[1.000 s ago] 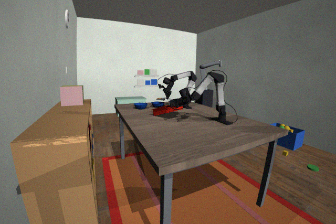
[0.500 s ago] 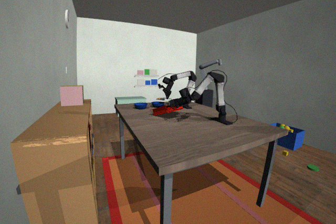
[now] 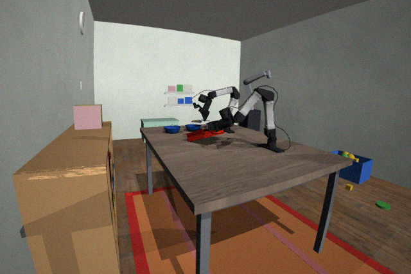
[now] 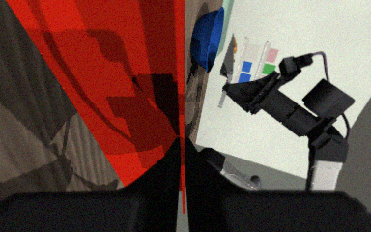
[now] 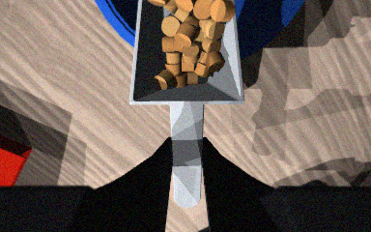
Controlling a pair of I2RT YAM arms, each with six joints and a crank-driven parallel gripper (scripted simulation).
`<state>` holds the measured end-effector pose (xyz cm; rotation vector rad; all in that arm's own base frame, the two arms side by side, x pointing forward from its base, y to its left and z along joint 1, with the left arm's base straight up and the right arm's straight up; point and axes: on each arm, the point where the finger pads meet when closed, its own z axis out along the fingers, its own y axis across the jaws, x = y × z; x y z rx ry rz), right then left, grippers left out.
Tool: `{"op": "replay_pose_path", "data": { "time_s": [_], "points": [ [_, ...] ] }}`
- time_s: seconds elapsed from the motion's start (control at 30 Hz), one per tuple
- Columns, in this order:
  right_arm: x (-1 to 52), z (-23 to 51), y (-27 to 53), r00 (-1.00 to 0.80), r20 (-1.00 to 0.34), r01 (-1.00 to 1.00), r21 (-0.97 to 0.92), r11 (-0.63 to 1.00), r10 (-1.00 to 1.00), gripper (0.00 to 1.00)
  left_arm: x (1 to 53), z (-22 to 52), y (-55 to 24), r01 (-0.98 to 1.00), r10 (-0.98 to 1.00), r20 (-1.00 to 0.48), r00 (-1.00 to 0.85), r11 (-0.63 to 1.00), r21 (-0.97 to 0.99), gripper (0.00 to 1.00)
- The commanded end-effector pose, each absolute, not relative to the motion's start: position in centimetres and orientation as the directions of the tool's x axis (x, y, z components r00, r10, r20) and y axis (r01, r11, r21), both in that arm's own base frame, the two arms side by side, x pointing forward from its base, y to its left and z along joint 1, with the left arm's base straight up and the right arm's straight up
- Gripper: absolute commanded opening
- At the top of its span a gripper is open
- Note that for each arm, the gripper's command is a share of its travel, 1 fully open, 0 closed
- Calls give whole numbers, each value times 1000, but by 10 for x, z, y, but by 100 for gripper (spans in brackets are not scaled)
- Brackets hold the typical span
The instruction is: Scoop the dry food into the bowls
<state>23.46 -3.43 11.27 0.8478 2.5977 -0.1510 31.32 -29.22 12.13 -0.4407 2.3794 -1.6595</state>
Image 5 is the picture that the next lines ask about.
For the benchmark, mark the red divided box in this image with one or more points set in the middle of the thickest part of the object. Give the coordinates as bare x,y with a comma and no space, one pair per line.
10,162

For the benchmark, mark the blue bowl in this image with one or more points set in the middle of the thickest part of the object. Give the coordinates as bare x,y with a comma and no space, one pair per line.
259,21

